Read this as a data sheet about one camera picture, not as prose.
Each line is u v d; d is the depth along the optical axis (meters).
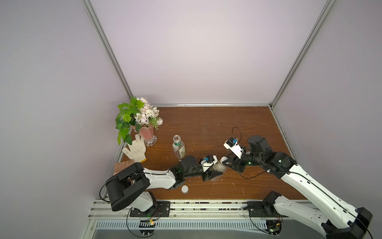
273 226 0.71
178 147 0.83
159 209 0.73
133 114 0.74
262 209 0.67
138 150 0.95
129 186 0.44
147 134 0.86
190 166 0.62
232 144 0.61
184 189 0.79
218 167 0.76
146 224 0.72
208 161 0.66
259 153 0.52
